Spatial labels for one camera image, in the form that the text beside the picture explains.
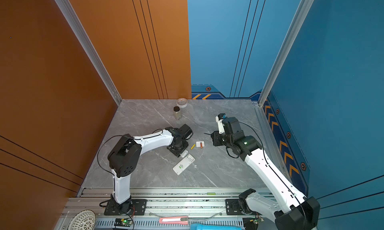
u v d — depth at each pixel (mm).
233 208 725
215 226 696
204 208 749
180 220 696
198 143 968
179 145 727
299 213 366
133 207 725
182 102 1200
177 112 1033
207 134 809
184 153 895
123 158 517
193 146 940
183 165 864
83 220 694
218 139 658
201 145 958
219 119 677
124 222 708
